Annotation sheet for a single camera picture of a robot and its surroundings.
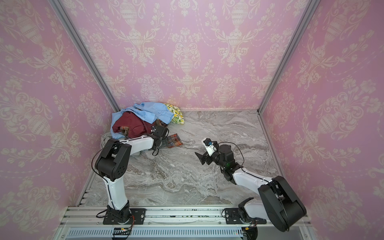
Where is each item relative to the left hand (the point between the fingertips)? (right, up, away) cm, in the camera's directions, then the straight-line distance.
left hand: (160, 143), depth 101 cm
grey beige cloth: (-36, +4, -2) cm, 37 cm away
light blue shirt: (-9, +22, +6) cm, 25 cm away
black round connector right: (+51, -41, -29) cm, 71 cm away
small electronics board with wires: (-12, -40, -29) cm, 51 cm away
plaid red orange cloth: (+8, +1, +1) cm, 8 cm away
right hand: (+28, 0, -16) cm, 33 cm away
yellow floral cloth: (+11, +18, +8) cm, 22 cm away
